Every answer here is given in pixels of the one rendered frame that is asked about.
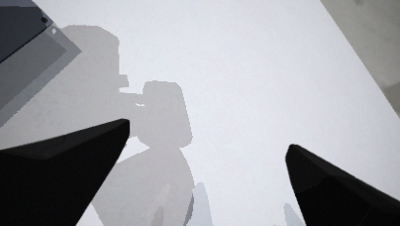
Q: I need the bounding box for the grey sloped panel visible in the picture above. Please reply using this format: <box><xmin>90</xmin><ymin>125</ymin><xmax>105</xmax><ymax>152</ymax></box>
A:
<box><xmin>0</xmin><ymin>0</ymin><xmax>53</xmax><ymax>63</ymax></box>

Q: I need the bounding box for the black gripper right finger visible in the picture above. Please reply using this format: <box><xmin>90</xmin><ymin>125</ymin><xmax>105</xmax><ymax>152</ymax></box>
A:
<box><xmin>284</xmin><ymin>144</ymin><xmax>400</xmax><ymax>226</ymax></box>

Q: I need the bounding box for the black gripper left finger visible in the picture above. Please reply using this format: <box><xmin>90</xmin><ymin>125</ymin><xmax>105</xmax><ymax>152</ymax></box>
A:
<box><xmin>0</xmin><ymin>119</ymin><xmax>130</xmax><ymax>226</ymax></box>

